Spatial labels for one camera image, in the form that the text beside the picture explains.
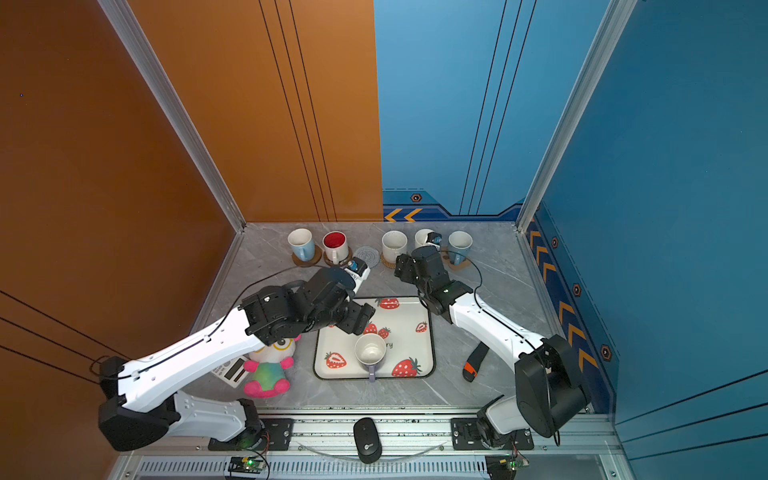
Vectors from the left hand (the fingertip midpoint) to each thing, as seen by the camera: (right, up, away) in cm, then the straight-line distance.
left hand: (365, 304), depth 69 cm
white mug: (+6, +15, +36) cm, 40 cm away
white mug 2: (+16, +17, +34) cm, 41 cm away
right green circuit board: (+33, -39, +1) cm, 51 cm away
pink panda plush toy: (-26, -18, +10) cm, 33 cm away
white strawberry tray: (+11, -12, +23) cm, 28 cm away
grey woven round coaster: (-2, +11, +40) cm, 42 cm away
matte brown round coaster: (-22, +11, +42) cm, 48 cm away
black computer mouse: (0, -34, +3) cm, 34 cm away
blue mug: (+29, +14, +31) cm, 45 cm away
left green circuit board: (-29, -39, +2) cm, 49 cm away
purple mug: (0, -17, +18) cm, 25 cm away
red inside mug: (-14, +14, +34) cm, 39 cm away
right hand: (+10, +9, +17) cm, 21 cm away
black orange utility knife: (+29, -20, +14) cm, 37 cm away
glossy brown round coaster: (-12, +8, +38) cm, 41 cm away
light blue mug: (-25, +15, +32) cm, 43 cm away
